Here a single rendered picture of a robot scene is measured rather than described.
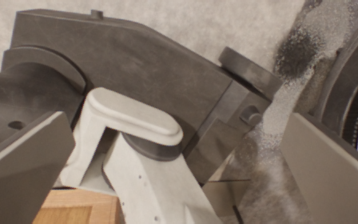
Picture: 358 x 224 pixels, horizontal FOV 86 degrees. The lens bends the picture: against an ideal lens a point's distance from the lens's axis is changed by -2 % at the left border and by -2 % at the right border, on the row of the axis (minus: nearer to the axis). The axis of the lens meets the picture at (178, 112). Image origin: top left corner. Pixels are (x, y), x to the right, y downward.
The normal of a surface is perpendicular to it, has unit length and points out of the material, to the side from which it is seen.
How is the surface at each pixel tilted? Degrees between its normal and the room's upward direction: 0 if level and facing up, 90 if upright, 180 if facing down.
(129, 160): 57
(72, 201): 90
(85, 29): 0
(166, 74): 0
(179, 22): 0
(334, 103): 90
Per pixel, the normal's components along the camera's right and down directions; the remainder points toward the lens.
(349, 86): -0.98, -0.04
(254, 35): 0.16, 0.50
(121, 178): -0.63, -0.02
